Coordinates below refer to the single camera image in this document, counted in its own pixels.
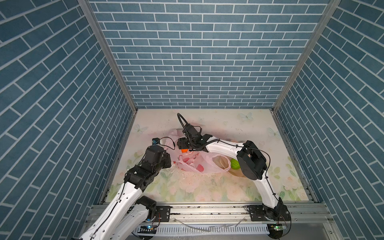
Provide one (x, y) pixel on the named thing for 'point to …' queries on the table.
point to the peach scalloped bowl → (224, 163)
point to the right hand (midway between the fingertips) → (179, 141)
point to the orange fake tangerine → (184, 150)
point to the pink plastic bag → (201, 161)
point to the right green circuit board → (276, 227)
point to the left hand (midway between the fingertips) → (169, 155)
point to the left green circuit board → (147, 229)
